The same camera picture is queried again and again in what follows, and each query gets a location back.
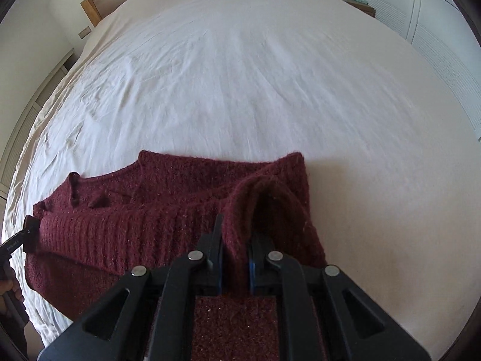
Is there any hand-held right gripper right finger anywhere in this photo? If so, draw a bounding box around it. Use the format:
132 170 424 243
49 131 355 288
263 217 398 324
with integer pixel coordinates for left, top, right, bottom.
248 233 431 361

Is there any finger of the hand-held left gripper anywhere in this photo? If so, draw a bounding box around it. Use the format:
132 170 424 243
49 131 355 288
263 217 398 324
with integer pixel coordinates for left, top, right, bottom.
0 215 41 256

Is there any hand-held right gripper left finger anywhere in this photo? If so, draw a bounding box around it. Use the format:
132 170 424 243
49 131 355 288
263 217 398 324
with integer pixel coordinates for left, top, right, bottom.
37 214 226 361

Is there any maroon knit sweater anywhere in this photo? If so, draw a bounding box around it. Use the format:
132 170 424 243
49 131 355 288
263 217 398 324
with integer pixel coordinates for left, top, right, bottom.
24 150 327 361

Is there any person's left hand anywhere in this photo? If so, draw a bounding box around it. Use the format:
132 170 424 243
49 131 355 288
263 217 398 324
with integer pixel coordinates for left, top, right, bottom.
0 276 24 313

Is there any bed with white sheet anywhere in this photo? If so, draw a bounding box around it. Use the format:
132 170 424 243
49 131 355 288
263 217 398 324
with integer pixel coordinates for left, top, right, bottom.
2 0 479 361

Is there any wooden nightstand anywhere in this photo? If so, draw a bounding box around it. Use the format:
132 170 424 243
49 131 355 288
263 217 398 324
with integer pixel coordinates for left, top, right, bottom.
336 0 377 19

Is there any white wardrobe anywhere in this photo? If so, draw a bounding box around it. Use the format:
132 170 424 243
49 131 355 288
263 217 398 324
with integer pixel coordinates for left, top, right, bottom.
349 0 481 140

